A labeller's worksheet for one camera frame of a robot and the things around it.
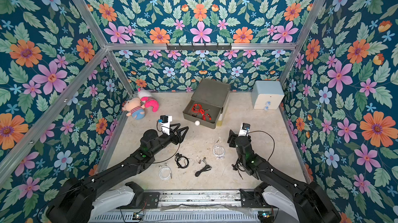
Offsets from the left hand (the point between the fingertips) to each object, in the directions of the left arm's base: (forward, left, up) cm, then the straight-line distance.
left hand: (184, 126), depth 78 cm
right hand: (-1, -27, -8) cm, 28 cm away
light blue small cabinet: (+24, -53, -7) cm, 58 cm away
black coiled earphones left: (-11, +4, -20) cm, 23 cm away
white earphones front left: (-16, +13, -20) cm, 29 cm away
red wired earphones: (+14, -7, -4) cm, 16 cm away
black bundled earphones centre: (-15, -10, -19) cm, 26 cm away
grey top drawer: (+10, -17, -3) cm, 20 cm away
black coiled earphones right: (-16, -27, -20) cm, 37 cm away
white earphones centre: (-7, -18, -19) cm, 27 cm away
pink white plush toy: (+30, +28, -10) cm, 42 cm away
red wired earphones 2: (+9, -10, -5) cm, 14 cm away
